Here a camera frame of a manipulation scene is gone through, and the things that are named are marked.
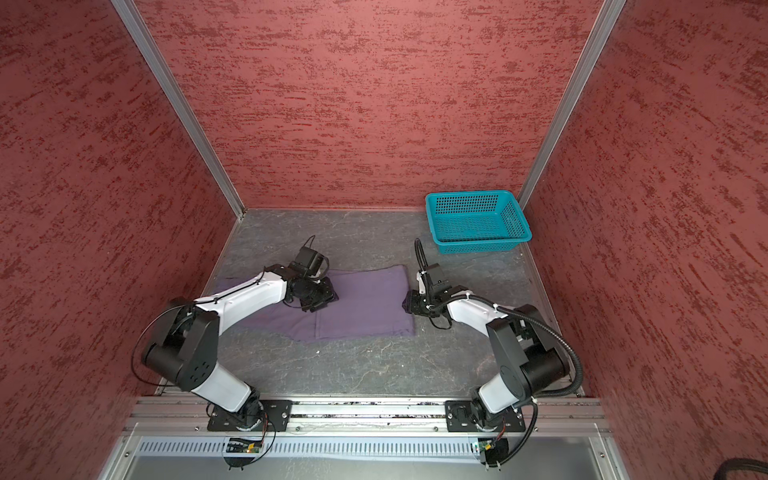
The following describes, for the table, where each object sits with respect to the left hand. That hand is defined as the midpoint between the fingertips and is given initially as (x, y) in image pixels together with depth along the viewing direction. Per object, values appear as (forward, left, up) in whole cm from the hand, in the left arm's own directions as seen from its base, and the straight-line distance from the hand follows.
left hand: (335, 305), depth 89 cm
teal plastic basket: (+40, -51, -4) cm, 65 cm away
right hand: (0, -22, -3) cm, 22 cm away
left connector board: (-35, +20, -7) cm, 41 cm away
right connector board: (-36, -43, -5) cm, 56 cm away
